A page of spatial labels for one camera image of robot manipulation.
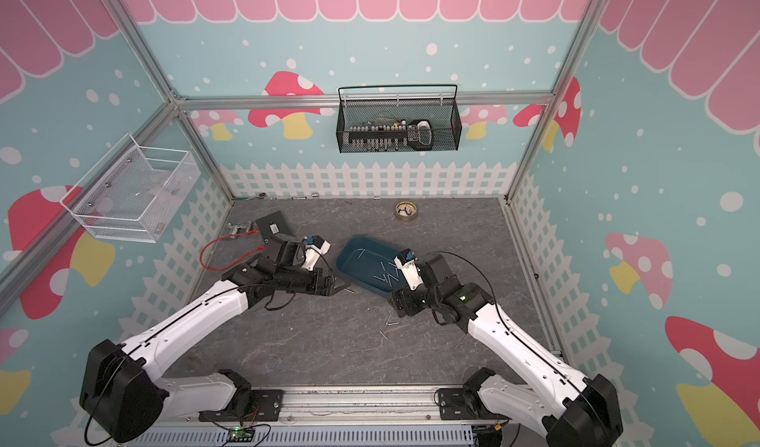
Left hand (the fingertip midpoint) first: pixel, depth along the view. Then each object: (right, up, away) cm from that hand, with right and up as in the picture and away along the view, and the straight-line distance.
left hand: (337, 288), depth 78 cm
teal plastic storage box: (+7, +3, +22) cm, 23 cm away
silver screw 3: (+4, +7, +25) cm, 26 cm away
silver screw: (+14, -13, +9) cm, 21 cm away
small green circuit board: (-24, -35, -5) cm, 43 cm away
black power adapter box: (-30, +17, +32) cm, 47 cm away
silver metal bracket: (-43, +15, +31) cm, 56 cm away
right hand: (+17, -1, 0) cm, 17 cm away
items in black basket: (+22, +44, +12) cm, 51 cm away
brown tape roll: (+20, +23, +38) cm, 48 cm away
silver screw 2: (+12, -15, +7) cm, 21 cm away
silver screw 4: (+10, -1, +19) cm, 22 cm away
